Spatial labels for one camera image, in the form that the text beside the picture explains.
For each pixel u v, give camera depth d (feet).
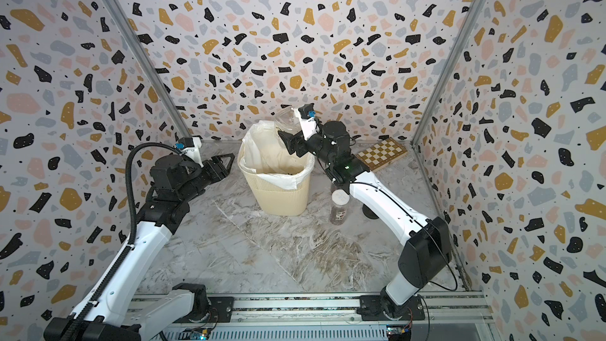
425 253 1.39
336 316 2.40
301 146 2.13
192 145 2.09
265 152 3.02
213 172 2.08
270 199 2.74
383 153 3.74
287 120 2.26
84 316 1.21
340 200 2.69
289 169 3.37
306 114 1.92
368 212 3.19
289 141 2.05
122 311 1.34
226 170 2.18
